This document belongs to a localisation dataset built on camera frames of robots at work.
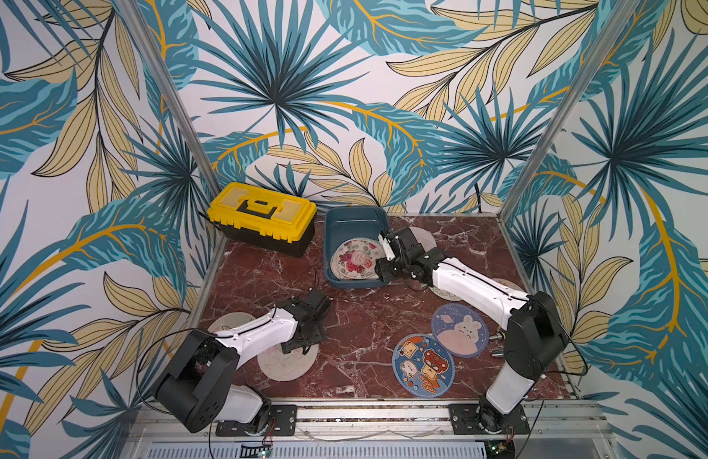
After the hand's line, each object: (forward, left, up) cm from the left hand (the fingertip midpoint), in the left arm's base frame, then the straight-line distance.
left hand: (307, 344), depth 86 cm
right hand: (+20, -22, +14) cm, 33 cm away
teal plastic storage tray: (+49, -8, +1) cm, 49 cm away
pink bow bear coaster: (+23, -68, 0) cm, 72 cm away
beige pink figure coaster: (-7, +7, 0) cm, 9 cm away
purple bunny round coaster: (+6, -48, 0) cm, 49 cm away
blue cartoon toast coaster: (-5, -34, 0) cm, 35 cm away
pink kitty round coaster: (+43, -42, 0) cm, 60 cm away
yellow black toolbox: (+36, +17, +17) cm, 43 cm away
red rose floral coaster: (+30, -14, +2) cm, 34 cm away
